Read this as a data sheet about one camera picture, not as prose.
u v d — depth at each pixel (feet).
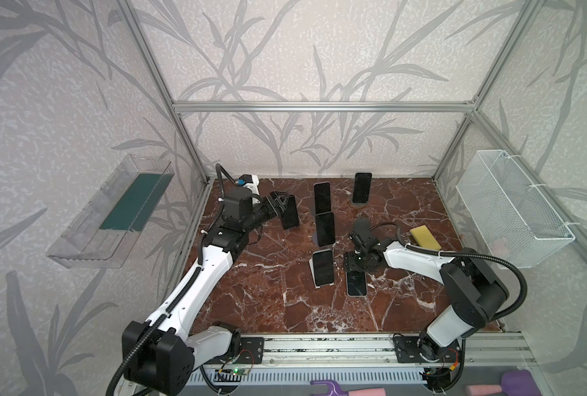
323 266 2.66
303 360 2.40
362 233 2.42
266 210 2.20
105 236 2.06
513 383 2.26
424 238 3.21
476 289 1.49
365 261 2.32
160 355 1.27
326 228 3.27
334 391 2.22
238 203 1.81
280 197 2.24
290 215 3.24
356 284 2.71
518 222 2.04
